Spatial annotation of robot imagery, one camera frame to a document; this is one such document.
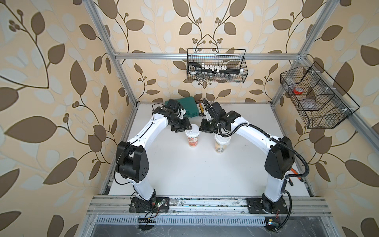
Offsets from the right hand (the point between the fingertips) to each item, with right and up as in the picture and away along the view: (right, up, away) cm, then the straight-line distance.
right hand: (199, 129), depth 85 cm
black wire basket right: (+61, +15, -12) cm, 64 cm away
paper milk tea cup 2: (-4, -8, +3) cm, 9 cm away
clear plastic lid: (-3, -2, -3) cm, 5 cm away
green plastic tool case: (-8, +18, +33) cm, 38 cm away
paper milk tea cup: (+12, -11, 0) cm, 16 cm away
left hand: (-7, +2, -1) cm, 7 cm away
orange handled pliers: (+56, -25, -1) cm, 62 cm away
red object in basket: (+55, +22, -4) cm, 59 cm away
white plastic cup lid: (+13, -5, -5) cm, 15 cm away
